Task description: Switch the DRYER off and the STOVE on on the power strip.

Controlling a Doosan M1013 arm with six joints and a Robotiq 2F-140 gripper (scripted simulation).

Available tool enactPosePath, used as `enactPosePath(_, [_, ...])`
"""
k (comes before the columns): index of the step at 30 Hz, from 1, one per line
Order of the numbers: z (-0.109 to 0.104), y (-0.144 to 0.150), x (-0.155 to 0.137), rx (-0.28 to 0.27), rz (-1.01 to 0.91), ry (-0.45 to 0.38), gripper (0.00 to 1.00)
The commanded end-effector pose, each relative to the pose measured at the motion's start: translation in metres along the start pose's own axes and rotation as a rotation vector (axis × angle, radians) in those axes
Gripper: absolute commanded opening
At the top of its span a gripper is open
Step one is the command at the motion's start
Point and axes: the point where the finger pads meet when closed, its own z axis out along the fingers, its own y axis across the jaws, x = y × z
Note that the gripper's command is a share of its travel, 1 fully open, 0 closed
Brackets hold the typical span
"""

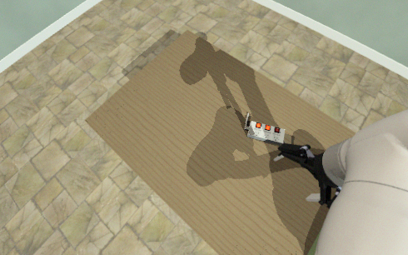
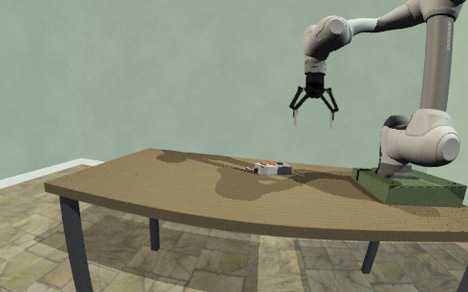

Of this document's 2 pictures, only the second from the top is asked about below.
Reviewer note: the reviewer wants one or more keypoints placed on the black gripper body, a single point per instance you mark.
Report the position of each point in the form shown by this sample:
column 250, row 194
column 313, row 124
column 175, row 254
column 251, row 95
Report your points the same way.
column 314, row 82

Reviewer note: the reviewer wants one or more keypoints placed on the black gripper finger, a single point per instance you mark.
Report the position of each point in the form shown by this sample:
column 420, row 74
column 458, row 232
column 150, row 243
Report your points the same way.
column 326, row 102
column 300, row 89

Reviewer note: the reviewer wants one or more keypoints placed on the white power strip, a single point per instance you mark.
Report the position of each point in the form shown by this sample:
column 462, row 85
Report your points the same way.
column 272, row 169

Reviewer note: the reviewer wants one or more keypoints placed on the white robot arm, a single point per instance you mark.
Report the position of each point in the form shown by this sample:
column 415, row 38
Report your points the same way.
column 425, row 139

